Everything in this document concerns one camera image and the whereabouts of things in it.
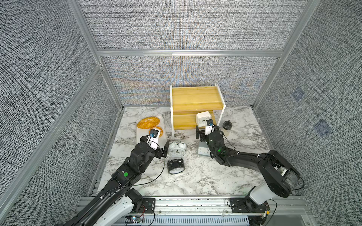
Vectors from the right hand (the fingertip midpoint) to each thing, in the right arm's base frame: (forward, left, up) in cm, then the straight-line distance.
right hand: (204, 121), depth 85 cm
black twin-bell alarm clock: (-24, +17, -10) cm, 31 cm away
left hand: (-14, +24, +6) cm, 28 cm away
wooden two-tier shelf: (+4, +11, +13) cm, 18 cm away
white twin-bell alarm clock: (-13, +17, -11) cm, 23 cm away
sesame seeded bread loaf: (+11, +38, -15) cm, 42 cm away
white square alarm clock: (+1, +2, +3) cm, 3 cm away
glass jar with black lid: (+4, -17, -10) cm, 20 cm away
